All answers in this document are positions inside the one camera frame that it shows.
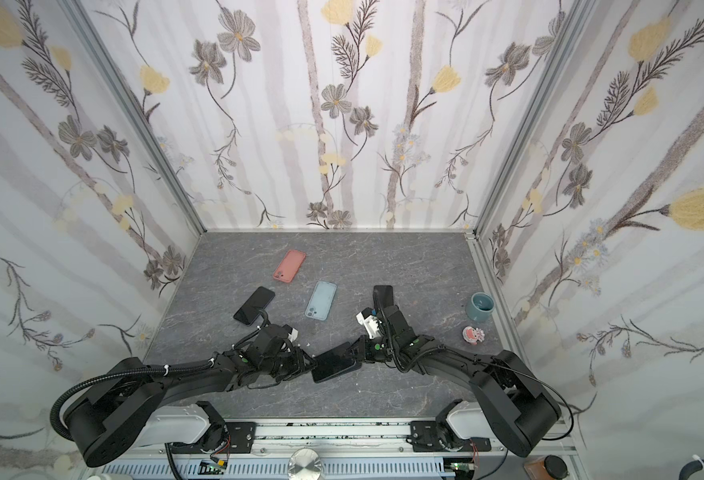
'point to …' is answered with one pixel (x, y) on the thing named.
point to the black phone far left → (251, 309)
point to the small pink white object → (472, 335)
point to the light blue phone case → (320, 301)
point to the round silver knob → (305, 464)
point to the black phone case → (334, 362)
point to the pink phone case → (289, 267)
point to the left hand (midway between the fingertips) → (312, 359)
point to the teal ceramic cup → (480, 306)
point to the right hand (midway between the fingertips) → (339, 349)
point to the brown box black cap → (548, 467)
